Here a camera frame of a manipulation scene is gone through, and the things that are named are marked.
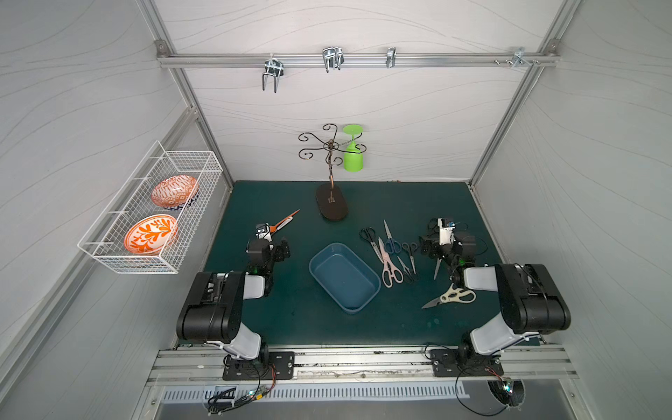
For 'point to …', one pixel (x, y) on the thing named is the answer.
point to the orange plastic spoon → (283, 222)
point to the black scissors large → (368, 234)
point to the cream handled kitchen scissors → (457, 295)
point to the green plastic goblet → (353, 158)
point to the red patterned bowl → (175, 192)
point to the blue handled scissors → (391, 245)
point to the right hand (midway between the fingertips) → (434, 233)
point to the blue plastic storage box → (349, 282)
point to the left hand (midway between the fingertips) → (272, 239)
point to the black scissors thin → (411, 248)
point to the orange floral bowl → (151, 234)
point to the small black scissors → (438, 262)
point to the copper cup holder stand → (331, 200)
